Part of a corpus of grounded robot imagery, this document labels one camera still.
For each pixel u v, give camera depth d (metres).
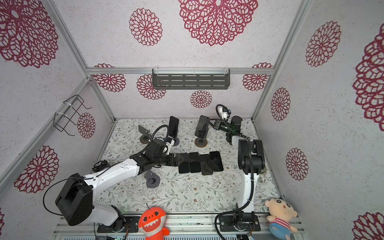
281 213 0.71
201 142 1.06
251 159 0.53
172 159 0.73
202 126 1.12
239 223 0.67
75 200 0.42
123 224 0.69
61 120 0.73
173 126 0.95
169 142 0.76
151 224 0.67
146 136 1.04
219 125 0.88
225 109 0.88
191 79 1.00
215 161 1.00
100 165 0.86
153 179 0.85
